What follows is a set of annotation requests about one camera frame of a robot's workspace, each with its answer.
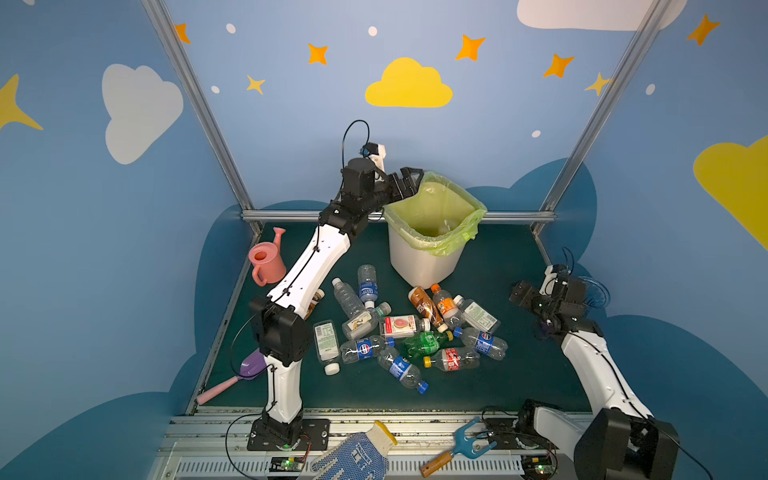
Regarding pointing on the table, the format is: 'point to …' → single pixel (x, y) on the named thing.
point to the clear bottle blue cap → (402, 369)
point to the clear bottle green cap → (364, 324)
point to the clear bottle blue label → (368, 285)
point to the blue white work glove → (360, 457)
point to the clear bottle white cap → (347, 299)
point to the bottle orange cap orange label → (447, 307)
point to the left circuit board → (286, 464)
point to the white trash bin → (418, 268)
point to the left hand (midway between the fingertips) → (412, 174)
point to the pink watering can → (267, 260)
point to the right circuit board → (538, 465)
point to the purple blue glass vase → (597, 294)
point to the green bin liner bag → (438, 218)
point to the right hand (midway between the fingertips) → (529, 288)
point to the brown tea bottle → (417, 295)
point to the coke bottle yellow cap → (452, 359)
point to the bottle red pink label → (403, 325)
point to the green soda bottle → (424, 345)
